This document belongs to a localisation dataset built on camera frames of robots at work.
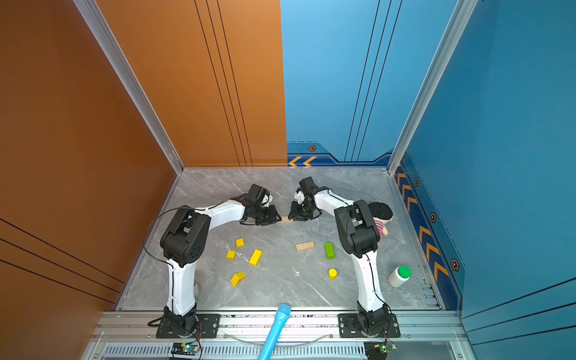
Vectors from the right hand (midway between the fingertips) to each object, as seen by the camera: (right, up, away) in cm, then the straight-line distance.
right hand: (289, 217), depth 100 cm
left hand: (-3, 0, -2) cm, 4 cm away
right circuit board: (+29, -38, -29) cm, 56 cm away
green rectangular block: (+17, -12, -11) cm, 23 cm away
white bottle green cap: (+38, -17, -24) cm, 48 cm away
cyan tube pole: (-1, -28, -27) cm, 39 cm away
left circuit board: (-33, -38, -29) cm, 58 cm away
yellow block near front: (-19, -20, -18) cm, 33 cm away
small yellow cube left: (-23, -14, -11) cm, 29 cm away
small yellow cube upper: (-20, -9, -8) cm, 24 cm away
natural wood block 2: (+7, -11, -8) cm, 15 cm away
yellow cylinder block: (+16, -19, -17) cm, 30 cm away
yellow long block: (-13, -14, -12) cm, 23 cm away
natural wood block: (-1, -1, -2) cm, 3 cm away
